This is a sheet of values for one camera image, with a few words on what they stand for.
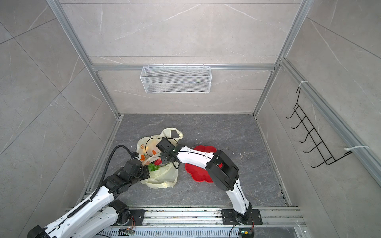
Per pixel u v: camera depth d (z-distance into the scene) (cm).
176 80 100
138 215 73
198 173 88
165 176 84
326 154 61
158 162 90
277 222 73
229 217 73
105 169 56
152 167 86
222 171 52
